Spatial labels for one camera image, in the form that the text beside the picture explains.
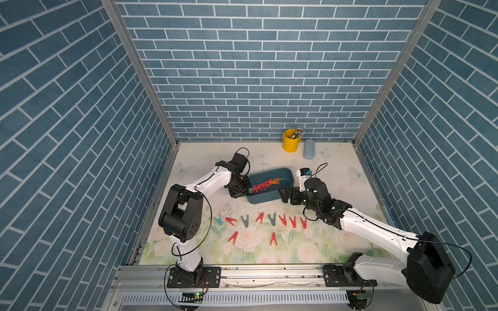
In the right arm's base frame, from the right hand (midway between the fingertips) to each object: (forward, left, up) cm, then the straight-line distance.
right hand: (288, 189), depth 82 cm
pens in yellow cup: (+35, -6, +1) cm, 36 cm away
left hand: (+2, +15, -8) cm, 17 cm away
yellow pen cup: (+38, -3, -10) cm, 39 cm away
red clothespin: (-10, +26, -15) cm, 31 cm away
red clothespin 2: (-7, +12, -14) cm, 19 cm away
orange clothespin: (+9, +5, -8) cm, 13 cm away
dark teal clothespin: (-8, +6, -15) cm, 18 cm away
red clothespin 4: (-8, -4, -15) cm, 18 cm away
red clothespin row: (-17, +23, -15) cm, 32 cm away
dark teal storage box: (-2, +7, -1) cm, 7 cm away
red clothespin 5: (-8, -9, -15) cm, 19 cm away
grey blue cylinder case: (+38, -15, -13) cm, 43 cm away
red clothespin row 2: (-16, +5, -14) cm, 22 cm away
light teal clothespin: (-10, +30, -15) cm, 35 cm away
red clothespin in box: (+7, +12, -10) cm, 17 cm away
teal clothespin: (-9, +18, -15) cm, 25 cm away
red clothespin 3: (-8, 0, -15) cm, 17 cm away
